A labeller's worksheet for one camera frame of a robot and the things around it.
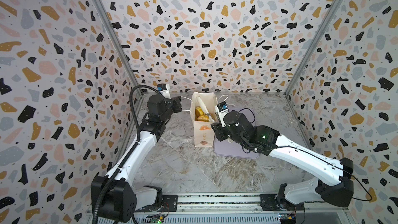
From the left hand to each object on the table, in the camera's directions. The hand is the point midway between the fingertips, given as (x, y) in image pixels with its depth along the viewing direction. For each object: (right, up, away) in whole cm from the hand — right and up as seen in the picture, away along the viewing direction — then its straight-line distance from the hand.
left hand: (181, 94), depth 76 cm
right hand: (+15, -13, -9) cm, 22 cm away
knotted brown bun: (+10, -12, +7) cm, 18 cm away
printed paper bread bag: (+11, -20, +5) cm, 24 cm away
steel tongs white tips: (+15, -11, -11) cm, 21 cm away
